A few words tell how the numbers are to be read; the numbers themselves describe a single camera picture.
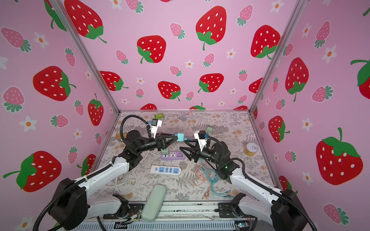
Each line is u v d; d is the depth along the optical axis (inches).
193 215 28.8
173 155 36.4
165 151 35.0
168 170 33.8
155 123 25.5
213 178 33.7
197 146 25.4
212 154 25.0
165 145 25.5
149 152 26.5
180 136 26.7
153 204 28.9
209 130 42.3
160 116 46.1
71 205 15.7
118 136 41.1
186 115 46.5
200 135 24.1
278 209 15.7
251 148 36.6
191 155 24.9
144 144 25.1
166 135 25.9
